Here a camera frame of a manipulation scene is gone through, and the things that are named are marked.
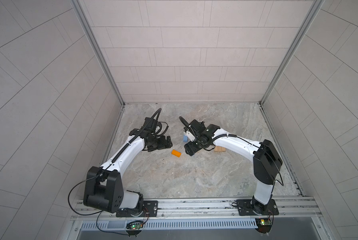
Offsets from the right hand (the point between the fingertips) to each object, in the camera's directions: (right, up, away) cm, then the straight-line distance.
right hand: (190, 149), depth 84 cm
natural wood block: (+12, +3, -15) cm, 19 cm away
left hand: (-12, +4, -1) cm, 12 cm away
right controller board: (+34, -31, -16) cm, 49 cm away
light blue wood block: (-3, +7, -8) cm, 11 cm away
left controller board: (-24, -28, -20) cm, 43 cm away
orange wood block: (-9, -4, +5) cm, 10 cm away
